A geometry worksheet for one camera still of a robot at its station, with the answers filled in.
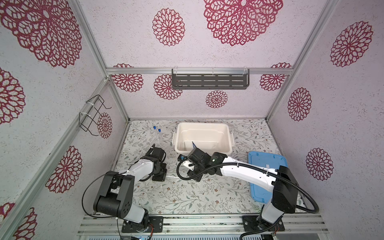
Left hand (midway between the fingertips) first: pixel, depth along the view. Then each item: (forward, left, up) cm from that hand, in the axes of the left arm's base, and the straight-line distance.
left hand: (167, 175), depth 91 cm
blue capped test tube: (+25, +8, +16) cm, 30 cm away
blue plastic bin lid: (+9, -65, 0) cm, 65 cm away
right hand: (-3, -14, +13) cm, 19 cm away
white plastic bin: (+23, -27, +8) cm, 37 cm away
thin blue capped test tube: (+23, +5, +15) cm, 28 cm away
